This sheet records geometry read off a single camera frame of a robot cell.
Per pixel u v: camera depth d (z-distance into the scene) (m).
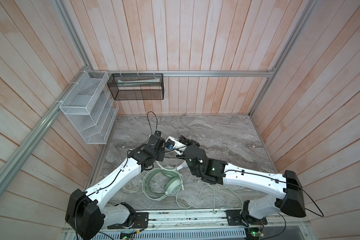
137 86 1.03
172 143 0.56
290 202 0.40
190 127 1.13
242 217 0.67
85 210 0.38
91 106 0.71
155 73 0.93
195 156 0.48
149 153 0.60
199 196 0.81
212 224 0.73
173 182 0.77
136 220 0.72
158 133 0.71
